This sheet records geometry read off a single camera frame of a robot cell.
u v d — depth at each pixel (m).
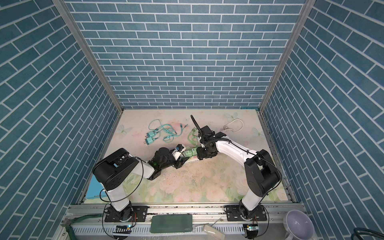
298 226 0.70
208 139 0.68
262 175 0.46
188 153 0.88
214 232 0.68
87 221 0.75
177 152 0.79
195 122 0.72
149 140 0.99
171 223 0.71
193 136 1.00
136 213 0.73
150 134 1.03
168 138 1.02
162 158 0.73
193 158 0.91
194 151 0.89
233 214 0.74
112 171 0.49
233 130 1.05
